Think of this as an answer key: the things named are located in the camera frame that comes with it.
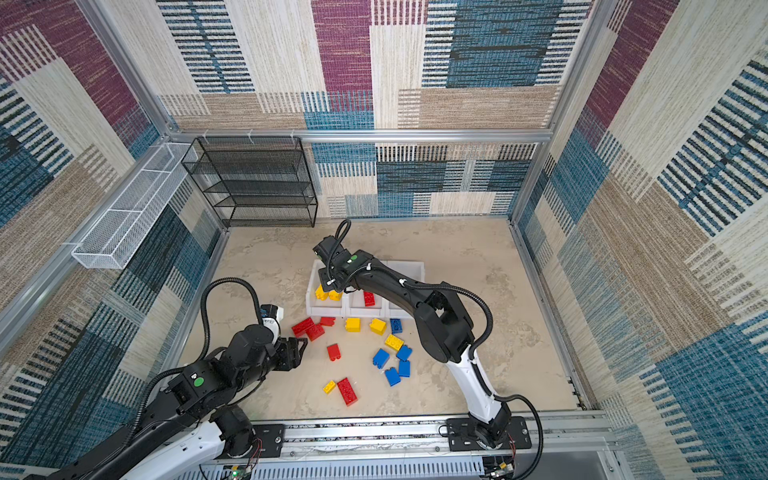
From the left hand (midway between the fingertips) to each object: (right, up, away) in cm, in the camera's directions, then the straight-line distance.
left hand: (300, 341), depth 76 cm
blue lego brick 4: (+23, -12, +7) cm, 27 cm away
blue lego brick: (+20, -8, +10) cm, 23 cm away
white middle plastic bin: (+11, +5, +19) cm, 23 cm away
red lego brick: (+16, +7, +21) cm, 27 cm away
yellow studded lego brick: (+24, -4, +12) cm, 27 cm away
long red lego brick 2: (+12, -15, +4) cm, 19 cm away
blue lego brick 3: (+27, -10, +9) cm, 30 cm away
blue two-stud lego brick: (+24, 0, +16) cm, 29 cm away
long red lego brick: (-4, 0, +15) cm, 16 cm away
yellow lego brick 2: (+12, 0, +16) cm, 19 cm away
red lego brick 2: (0, -1, +15) cm, 15 cm away
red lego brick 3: (+7, -6, +11) cm, 14 cm away
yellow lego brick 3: (+19, 0, +14) cm, 24 cm away
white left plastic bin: (0, +5, +19) cm, 20 cm away
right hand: (+7, +14, +17) cm, 23 cm away
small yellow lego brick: (+6, -14, +5) cm, 16 cm away
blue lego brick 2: (+27, -7, +11) cm, 30 cm away
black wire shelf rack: (-26, +47, +33) cm, 63 cm away
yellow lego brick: (+1, +9, +21) cm, 22 cm away
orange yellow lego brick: (+5, +8, +21) cm, 23 cm away
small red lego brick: (+3, 0, +19) cm, 19 cm away
